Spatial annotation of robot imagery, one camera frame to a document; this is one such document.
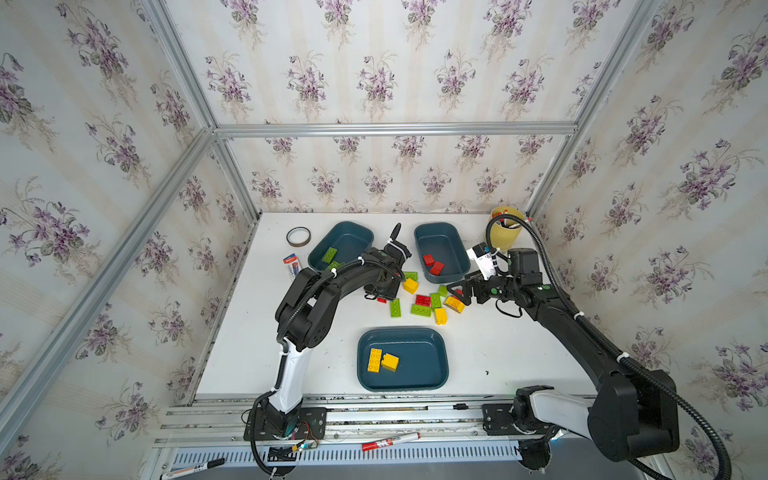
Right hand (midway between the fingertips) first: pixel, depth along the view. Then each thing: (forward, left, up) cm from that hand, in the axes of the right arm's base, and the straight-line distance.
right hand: (457, 283), depth 81 cm
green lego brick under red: (0, +8, -16) cm, 17 cm away
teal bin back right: (+28, -3, -15) cm, 32 cm away
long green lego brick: (+23, +40, -15) cm, 48 cm away
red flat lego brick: (+3, +8, -14) cm, 17 cm away
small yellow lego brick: (-16, +19, -15) cm, 29 cm away
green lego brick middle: (+4, +3, -16) cm, 17 cm away
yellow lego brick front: (-2, +3, -15) cm, 15 cm away
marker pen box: (+19, +53, -14) cm, 58 cm away
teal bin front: (-16, +10, -16) cm, 25 cm away
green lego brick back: (+13, +11, -15) cm, 23 cm away
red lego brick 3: (-6, +2, +5) cm, 8 cm away
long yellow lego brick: (-15, +24, -15) cm, 32 cm away
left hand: (+7, +20, -14) cm, 25 cm away
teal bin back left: (+30, +33, -14) cm, 47 cm away
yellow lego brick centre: (+8, +11, -14) cm, 19 cm away
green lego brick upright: (+1, +17, -15) cm, 23 cm away
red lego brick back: (+19, +5, -14) cm, 24 cm away
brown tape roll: (+32, +53, -15) cm, 64 cm away
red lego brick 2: (+3, +21, -14) cm, 26 cm away
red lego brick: (+16, +1, -16) cm, 23 cm away
